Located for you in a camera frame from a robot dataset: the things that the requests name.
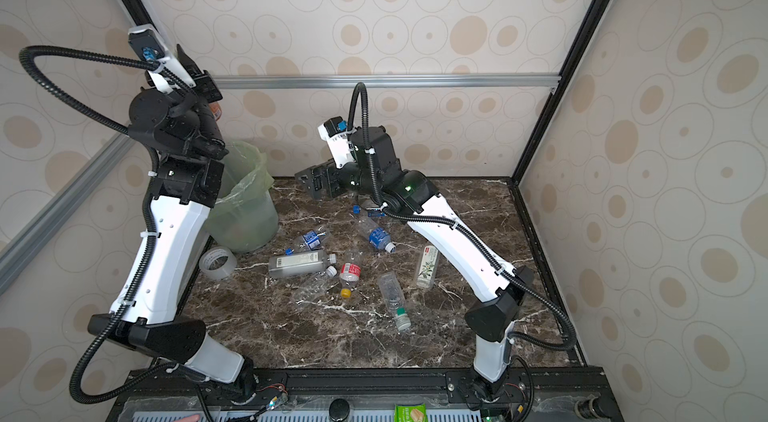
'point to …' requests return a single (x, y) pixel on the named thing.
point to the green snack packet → (410, 412)
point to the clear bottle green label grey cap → (427, 267)
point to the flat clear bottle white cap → (299, 263)
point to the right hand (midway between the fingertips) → (312, 170)
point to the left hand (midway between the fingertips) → (163, 38)
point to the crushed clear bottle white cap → (315, 286)
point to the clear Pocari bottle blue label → (377, 236)
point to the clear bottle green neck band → (394, 301)
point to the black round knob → (339, 410)
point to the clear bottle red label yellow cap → (349, 276)
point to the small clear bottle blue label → (311, 241)
